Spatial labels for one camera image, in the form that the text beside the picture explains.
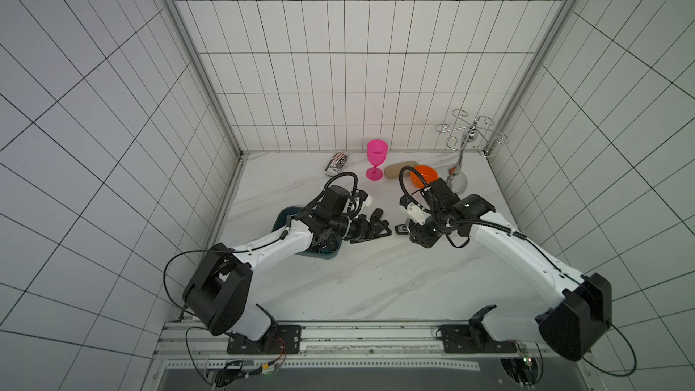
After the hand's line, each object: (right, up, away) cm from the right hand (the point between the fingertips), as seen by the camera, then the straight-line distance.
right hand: (416, 226), depth 81 cm
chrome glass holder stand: (+21, +30, +6) cm, 37 cm away
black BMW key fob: (-2, -4, +13) cm, 14 cm away
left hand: (-12, -3, -4) cm, 13 cm away
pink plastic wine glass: (-10, +24, +19) cm, 33 cm away
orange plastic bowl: (+11, +16, +27) cm, 33 cm away
